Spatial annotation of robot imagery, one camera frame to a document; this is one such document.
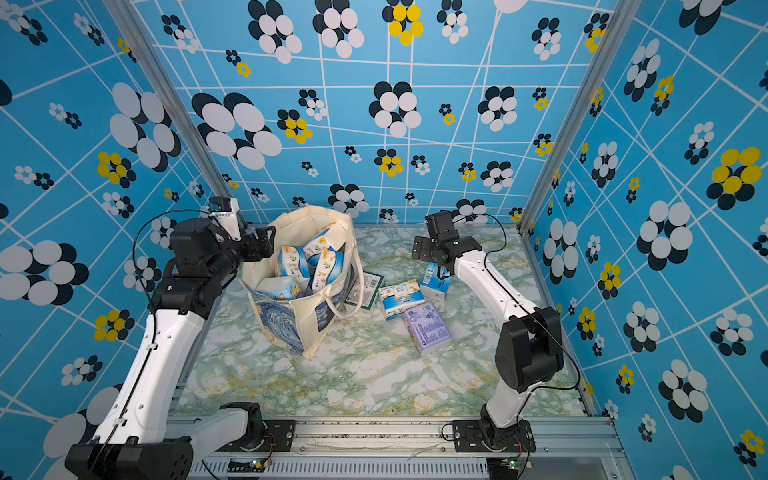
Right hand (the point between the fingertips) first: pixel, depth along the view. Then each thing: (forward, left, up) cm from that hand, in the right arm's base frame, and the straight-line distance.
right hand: (436, 248), depth 89 cm
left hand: (-9, +44, +19) cm, 48 cm away
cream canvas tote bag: (-11, +35, +1) cm, 37 cm away
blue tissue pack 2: (-4, -1, -12) cm, 13 cm away
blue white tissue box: (-10, +30, +4) cm, 32 cm away
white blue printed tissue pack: (-8, +41, +3) cm, 42 cm away
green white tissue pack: (-4, +20, -13) cm, 24 cm away
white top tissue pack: (-19, +40, +7) cm, 45 cm away
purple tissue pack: (-20, +3, -13) cm, 24 cm away
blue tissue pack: (-2, +38, 0) cm, 38 cm away
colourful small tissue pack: (-9, +11, -12) cm, 19 cm away
